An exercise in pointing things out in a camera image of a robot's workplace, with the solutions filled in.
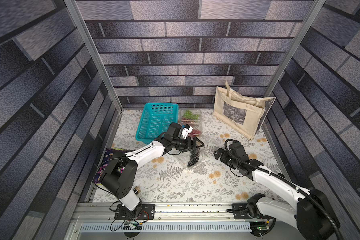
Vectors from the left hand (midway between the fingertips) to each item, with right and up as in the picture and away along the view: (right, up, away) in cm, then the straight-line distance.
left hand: (200, 146), depth 79 cm
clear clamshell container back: (+4, -10, +13) cm, 17 cm away
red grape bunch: (-5, +14, +28) cm, 32 cm away
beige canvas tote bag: (+30, +18, +14) cm, 38 cm away
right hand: (+12, -6, +8) cm, 15 cm away
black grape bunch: (-2, -8, +11) cm, 14 cm away
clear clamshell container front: (-10, +21, +31) cm, 39 cm away
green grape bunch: (-5, +19, +31) cm, 36 cm away
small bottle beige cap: (-34, -23, -2) cm, 41 cm away
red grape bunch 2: (0, +6, +23) cm, 24 cm away
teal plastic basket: (-30, +16, +34) cm, 48 cm away
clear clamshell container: (+1, +10, +31) cm, 32 cm away
